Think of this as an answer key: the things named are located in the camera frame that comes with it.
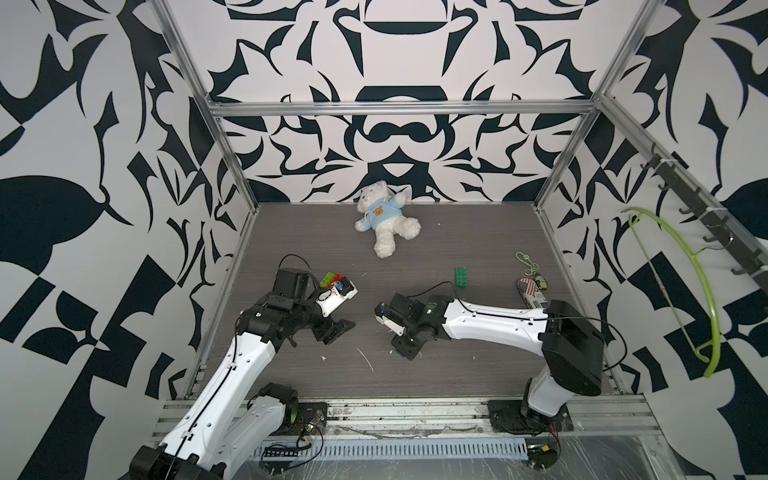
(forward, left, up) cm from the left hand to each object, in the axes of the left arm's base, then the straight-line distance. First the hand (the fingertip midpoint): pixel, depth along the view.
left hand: (340, 305), depth 78 cm
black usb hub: (-29, +15, -18) cm, 37 cm away
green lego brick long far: (+15, -37, -14) cm, 42 cm away
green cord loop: (+22, -61, -15) cm, 66 cm away
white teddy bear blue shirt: (+38, -12, -7) cm, 41 cm away
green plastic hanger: (-21, -74, +10) cm, 77 cm away
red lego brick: (+16, +4, -14) cm, 22 cm away
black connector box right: (-32, -48, -18) cm, 60 cm away
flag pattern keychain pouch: (+8, -57, -12) cm, 58 cm away
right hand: (-6, -16, -11) cm, 20 cm away
